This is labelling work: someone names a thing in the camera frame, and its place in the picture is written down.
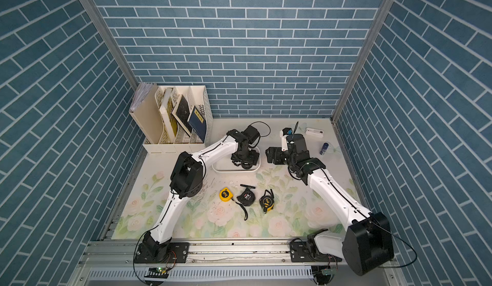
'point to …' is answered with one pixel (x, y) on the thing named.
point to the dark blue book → (198, 122)
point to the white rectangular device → (314, 132)
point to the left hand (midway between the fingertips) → (253, 162)
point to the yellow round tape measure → (225, 194)
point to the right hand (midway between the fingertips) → (276, 151)
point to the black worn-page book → (182, 112)
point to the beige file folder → (145, 109)
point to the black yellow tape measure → (267, 201)
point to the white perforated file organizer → (195, 95)
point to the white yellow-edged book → (168, 119)
